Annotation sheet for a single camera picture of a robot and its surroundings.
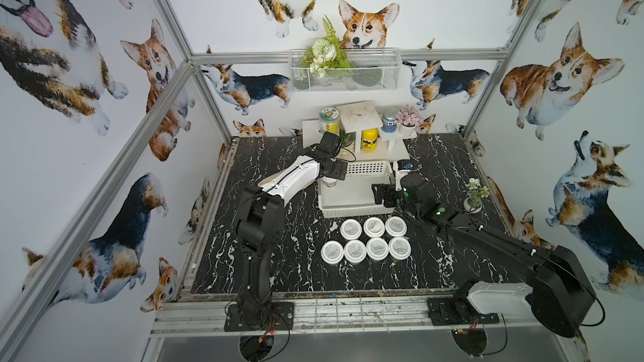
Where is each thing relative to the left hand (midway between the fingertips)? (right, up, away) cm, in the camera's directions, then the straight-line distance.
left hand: (330, 162), depth 96 cm
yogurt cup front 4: (+22, -27, -16) cm, 39 cm away
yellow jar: (+16, +9, +14) cm, 23 cm away
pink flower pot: (+29, +16, -3) cm, 33 cm away
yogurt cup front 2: (+8, -28, -16) cm, 33 cm away
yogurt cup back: (0, -8, +4) cm, 9 cm away
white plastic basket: (+9, -13, +2) cm, 16 cm away
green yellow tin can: (0, +16, 0) cm, 16 cm away
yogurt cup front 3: (+15, -28, -15) cm, 35 cm away
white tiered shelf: (+10, +17, +2) cm, 20 cm away
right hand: (+20, -5, -13) cm, 24 cm away
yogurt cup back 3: (+15, -22, -10) cm, 29 cm away
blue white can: (+23, +16, +2) cm, 28 cm away
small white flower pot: (+53, -11, -4) cm, 55 cm away
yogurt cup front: (+1, -29, -16) cm, 33 cm away
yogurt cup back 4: (+23, -22, -10) cm, 33 cm away
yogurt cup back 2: (+7, -23, -11) cm, 26 cm away
